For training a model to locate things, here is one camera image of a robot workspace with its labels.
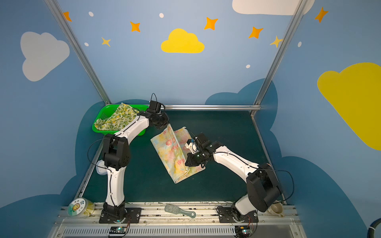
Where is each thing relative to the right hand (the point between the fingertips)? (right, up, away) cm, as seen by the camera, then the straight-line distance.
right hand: (188, 162), depth 82 cm
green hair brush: (-7, -23, -5) cm, 25 cm away
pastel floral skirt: (-12, +8, +13) cm, 20 cm away
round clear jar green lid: (-51, -18, -13) cm, 55 cm away
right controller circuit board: (+27, -31, -11) cm, 42 cm away
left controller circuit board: (-34, -30, -11) cm, 46 cm away
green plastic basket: (-63, +33, +32) cm, 78 cm away
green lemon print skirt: (-51, +29, +31) cm, 66 cm away
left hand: (-11, +25, +17) cm, 32 cm away
